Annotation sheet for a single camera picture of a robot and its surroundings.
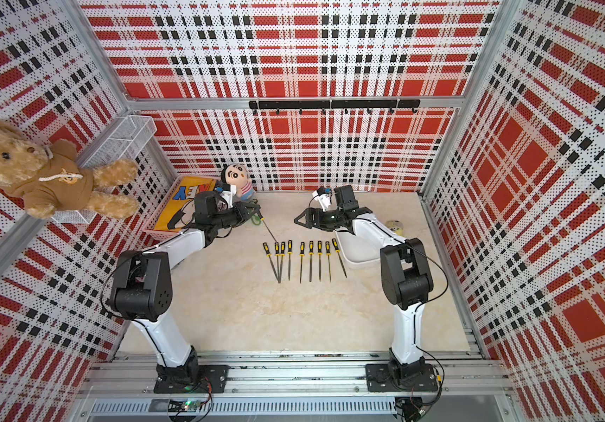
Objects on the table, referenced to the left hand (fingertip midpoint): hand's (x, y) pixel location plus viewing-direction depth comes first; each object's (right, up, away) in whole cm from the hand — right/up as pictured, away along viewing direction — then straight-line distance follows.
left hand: (263, 206), depth 92 cm
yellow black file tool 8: (+23, -18, +9) cm, 31 cm away
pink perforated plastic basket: (-44, -10, +9) cm, 46 cm away
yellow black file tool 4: (+8, -18, +9) cm, 21 cm away
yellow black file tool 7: (+20, -18, +9) cm, 28 cm away
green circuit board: (-14, -54, -23) cm, 61 cm away
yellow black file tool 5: (+13, -19, +9) cm, 24 cm away
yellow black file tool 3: (+3, -18, +9) cm, 21 cm away
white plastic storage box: (+36, -16, +7) cm, 40 cm away
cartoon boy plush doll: (-14, +14, +16) cm, 26 cm away
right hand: (+15, -5, -2) cm, 16 cm away
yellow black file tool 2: (0, -18, +9) cm, 20 cm away
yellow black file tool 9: (+28, -20, +8) cm, 35 cm away
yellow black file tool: (0, -5, -1) cm, 5 cm away
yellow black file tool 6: (+17, -18, +9) cm, 26 cm away
